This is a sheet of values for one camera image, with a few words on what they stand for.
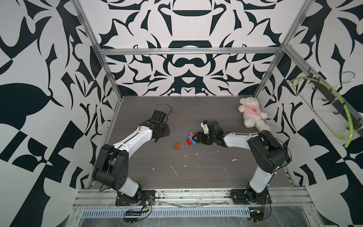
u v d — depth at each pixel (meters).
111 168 0.44
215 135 0.76
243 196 0.74
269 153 0.49
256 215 0.71
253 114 0.99
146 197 0.73
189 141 0.92
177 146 0.92
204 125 0.90
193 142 0.91
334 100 0.59
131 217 0.71
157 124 0.68
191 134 0.96
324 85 0.63
